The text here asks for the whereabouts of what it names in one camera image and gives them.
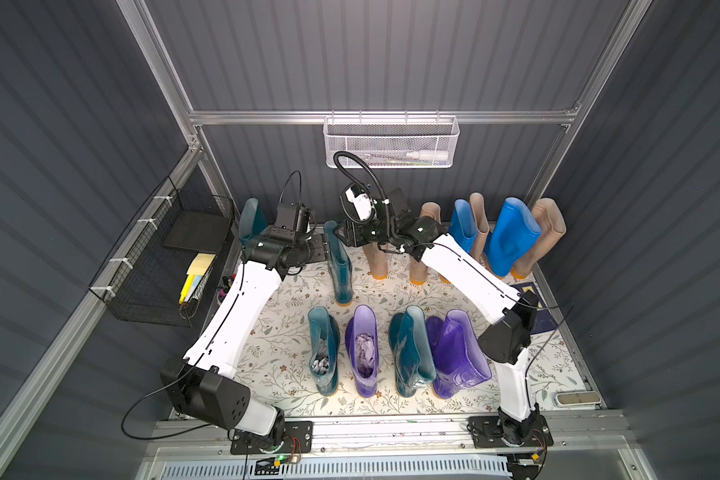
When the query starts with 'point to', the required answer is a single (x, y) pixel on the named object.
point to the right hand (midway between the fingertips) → (344, 226)
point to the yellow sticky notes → (197, 269)
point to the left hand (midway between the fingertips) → (322, 248)
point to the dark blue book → (543, 320)
